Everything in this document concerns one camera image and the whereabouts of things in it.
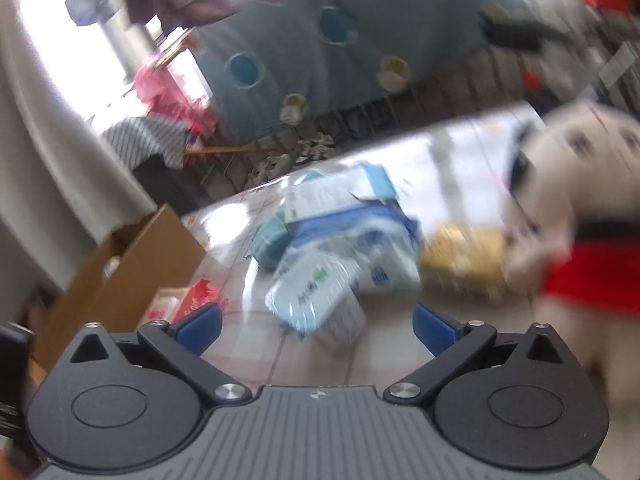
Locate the yellow soft pad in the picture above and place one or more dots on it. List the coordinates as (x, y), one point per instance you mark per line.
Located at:
(462, 260)

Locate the teal towel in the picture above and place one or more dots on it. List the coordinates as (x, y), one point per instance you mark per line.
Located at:
(270, 240)

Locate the blue dotted hanging blanket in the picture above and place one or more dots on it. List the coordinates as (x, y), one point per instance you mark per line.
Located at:
(350, 50)

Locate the brown cardboard box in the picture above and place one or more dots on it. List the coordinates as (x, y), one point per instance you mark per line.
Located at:
(150, 260)

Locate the pink wet wipes pack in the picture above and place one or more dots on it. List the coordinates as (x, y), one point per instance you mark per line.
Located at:
(200, 295)

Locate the blue plastic packet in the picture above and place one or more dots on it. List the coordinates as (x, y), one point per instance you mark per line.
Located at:
(350, 225)

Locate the polka dot cloth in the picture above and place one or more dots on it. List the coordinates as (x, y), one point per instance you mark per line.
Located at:
(145, 140)

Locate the white plastic packet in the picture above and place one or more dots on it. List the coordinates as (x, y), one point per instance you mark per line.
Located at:
(320, 195)

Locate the metal railing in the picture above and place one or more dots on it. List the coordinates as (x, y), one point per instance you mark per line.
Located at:
(360, 115)

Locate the black padded seat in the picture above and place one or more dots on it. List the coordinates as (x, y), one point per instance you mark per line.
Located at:
(520, 32)

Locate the yellow stick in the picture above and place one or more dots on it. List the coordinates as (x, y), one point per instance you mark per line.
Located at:
(225, 150)

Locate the pink garment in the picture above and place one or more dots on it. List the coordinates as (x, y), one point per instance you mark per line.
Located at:
(170, 95)

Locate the white curtain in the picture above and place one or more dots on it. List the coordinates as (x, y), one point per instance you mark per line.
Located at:
(50, 135)

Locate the dark hanging bag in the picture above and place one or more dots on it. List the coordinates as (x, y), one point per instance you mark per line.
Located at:
(92, 7)

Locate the plush doll with red outfit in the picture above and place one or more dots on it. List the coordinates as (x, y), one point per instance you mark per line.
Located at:
(590, 270)

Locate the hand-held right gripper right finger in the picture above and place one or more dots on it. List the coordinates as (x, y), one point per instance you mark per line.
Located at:
(435, 332)

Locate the white teal tissue pack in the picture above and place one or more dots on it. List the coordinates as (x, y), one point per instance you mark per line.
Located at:
(310, 285)

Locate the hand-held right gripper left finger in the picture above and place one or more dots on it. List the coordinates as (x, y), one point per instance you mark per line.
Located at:
(200, 327)

